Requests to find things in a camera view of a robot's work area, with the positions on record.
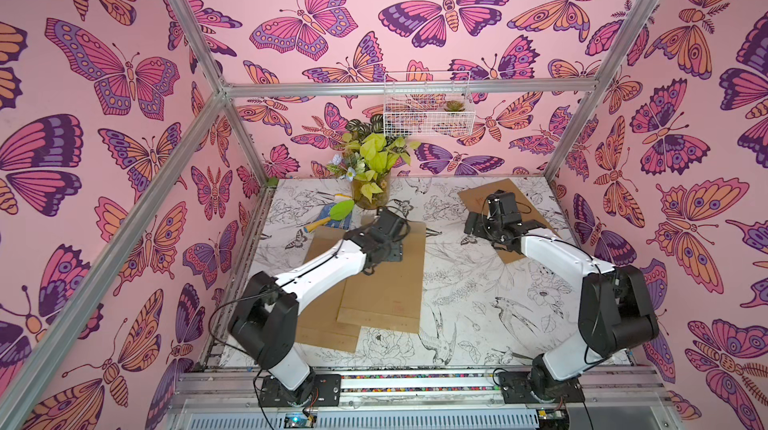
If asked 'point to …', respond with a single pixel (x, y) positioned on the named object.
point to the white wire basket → (428, 104)
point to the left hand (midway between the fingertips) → (394, 245)
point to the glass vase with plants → (368, 159)
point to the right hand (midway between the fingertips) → (482, 223)
